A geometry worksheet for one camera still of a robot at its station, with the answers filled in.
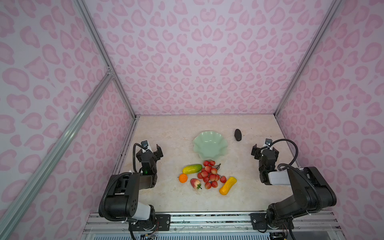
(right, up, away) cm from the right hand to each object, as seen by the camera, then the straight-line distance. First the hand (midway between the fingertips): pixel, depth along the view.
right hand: (265, 144), depth 91 cm
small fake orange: (-50, -19, -5) cm, 53 cm away
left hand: (-70, 0, -1) cm, 70 cm away
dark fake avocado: (-13, +5, +13) cm, 19 cm away
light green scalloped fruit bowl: (-33, -2, +12) cm, 35 cm away
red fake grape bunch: (-35, -15, -7) cm, 39 cm away
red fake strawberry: (-42, -20, -9) cm, 48 cm away
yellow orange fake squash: (-24, -21, -9) cm, 33 cm away
